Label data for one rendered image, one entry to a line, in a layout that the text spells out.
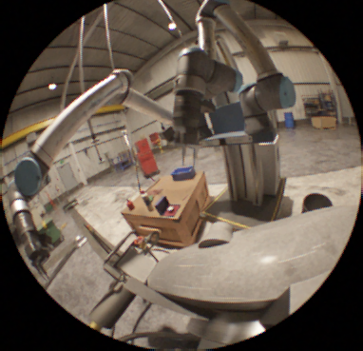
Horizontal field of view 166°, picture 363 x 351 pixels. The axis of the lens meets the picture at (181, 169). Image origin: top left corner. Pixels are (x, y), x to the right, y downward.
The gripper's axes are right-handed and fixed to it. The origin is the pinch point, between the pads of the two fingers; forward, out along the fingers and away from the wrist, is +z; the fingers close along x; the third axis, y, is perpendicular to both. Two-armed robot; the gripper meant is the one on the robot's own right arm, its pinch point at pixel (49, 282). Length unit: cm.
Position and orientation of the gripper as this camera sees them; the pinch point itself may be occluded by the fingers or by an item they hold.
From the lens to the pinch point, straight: 41.5
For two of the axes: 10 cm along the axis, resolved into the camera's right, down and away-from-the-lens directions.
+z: 8.6, 4.8, -1.5
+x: -2.4, 6.6, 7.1
